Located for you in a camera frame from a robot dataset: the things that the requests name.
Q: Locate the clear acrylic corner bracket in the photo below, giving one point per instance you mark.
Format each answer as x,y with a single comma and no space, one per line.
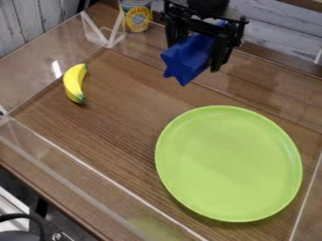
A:
103,36

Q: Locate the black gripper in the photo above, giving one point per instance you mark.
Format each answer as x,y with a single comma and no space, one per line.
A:
204,16

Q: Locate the green plastic plate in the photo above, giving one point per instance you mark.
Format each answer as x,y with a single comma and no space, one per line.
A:
228,163

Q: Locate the blue star-shaped block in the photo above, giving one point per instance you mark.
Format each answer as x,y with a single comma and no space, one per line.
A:
186,58

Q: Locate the clear acrylic tray wall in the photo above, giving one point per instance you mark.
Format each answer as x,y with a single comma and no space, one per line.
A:
89,158

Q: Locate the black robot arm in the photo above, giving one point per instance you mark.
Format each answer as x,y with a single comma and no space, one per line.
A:
211,18

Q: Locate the yellow labelled tin can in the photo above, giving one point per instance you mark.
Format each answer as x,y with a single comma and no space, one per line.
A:
138,14

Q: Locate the yellow toy banana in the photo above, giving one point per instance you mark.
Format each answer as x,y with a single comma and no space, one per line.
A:
72,82

